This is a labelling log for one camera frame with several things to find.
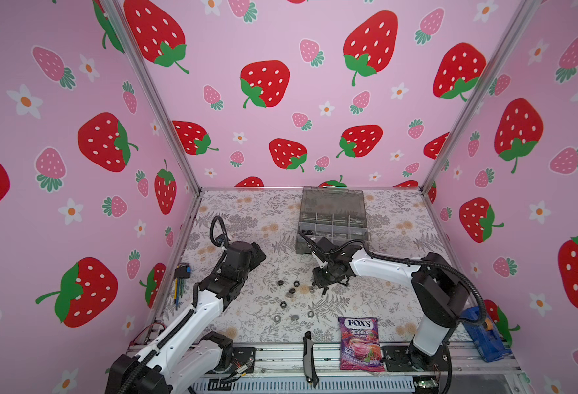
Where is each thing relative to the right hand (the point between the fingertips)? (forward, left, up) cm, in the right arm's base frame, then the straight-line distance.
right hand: (316, 280), depth 88 cm
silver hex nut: (-14, +12, -2) cm, 19 cm away
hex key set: (-3, +52, 0) cm, 52 cm away
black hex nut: (-9, +11, -3) cm, 14 cm away
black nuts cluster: (-4, +8, -2) cm, 9 cm away
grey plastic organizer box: (+36, -8, -4) cm, 37 cm away
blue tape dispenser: (-14, -55, -1) cm, 57 cm away
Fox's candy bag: (-19, -15, -1) cm, 25 cm away
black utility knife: (-29, -1, -1) cm, 29 cm away
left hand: (+3, +23, +12) cm, 26 cm away
